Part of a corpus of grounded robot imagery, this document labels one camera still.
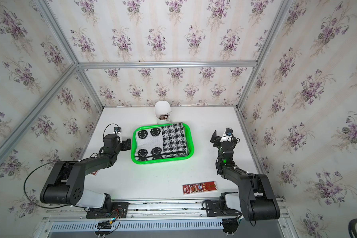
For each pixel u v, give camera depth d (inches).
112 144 28.3
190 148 34.1
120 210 28.7
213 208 28.8
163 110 39.9
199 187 31.4
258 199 16.5
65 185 17.1
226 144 29.5
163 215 28.6
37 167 16.9
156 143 34.6
